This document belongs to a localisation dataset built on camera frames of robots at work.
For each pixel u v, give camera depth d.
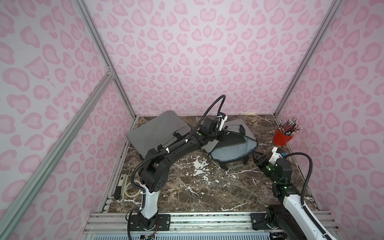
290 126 0.93
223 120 0.77
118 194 0.80
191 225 0.73
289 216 0.55
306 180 0.56
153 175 0.49
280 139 1.01
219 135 0.76
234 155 0.96
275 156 0.73
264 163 0.72
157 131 1.07
